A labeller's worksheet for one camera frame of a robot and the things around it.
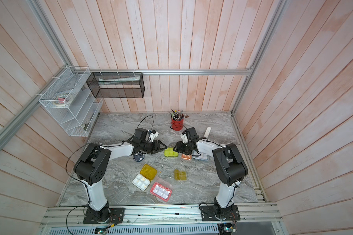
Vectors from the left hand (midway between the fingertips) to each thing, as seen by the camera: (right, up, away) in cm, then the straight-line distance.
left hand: (164, 150), depth 92 cm
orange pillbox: (+15, -5, +1) cm, 16 cm away
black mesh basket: (-33, +44, +6) cm, 55 cm away
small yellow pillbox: (+10, -15, -4) cm, 18 cm away
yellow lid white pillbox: (-12, -17, -8) cm, 22 cm away
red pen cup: (+8, +16, +13) cm, 22 cm away
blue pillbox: (+25, -5, +1) cm, 25 cm away
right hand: (+7, 0, +4) cm, 8 cm away
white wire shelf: (-47, +19, -13) cm, 52 cm away
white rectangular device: (+30, +11, +13) cm, 35 cm away
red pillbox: (-1, -21, -11) cm, 24 cm away
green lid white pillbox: (+3, -2, +4) cm, 5 cm away
